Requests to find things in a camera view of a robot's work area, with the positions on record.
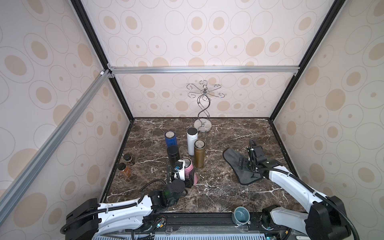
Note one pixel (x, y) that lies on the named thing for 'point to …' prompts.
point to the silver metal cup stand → (203, 124)
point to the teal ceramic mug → (241, 216)
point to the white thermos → (192, 137)
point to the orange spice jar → (125, 170)
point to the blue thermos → (170, 138)
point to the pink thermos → (188, 165)
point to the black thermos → (173, 155)
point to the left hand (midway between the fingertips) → (194, 168)
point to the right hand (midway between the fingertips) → (251, 164)
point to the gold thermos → (199, 153)
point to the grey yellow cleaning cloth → (240, 164)
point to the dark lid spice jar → (128, 157)
